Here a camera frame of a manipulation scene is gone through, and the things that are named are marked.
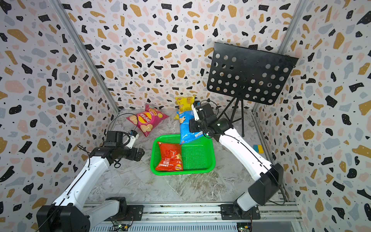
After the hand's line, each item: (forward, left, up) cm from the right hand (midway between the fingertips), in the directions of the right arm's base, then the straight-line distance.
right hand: (190, 123), depth 76 cm
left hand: (-8, +30, -14) cm, 34 cm away
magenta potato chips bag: (+19, +32, -18) cm, 41 cm away
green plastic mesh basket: (-4, -5, -28) cm, 29 cm away
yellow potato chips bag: (+35, +7, -18) cm, 40 cm away
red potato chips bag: (-9, +12, -22) cm, 27 cm away
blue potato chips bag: (-5, +2, -4) cm, 7 cm away
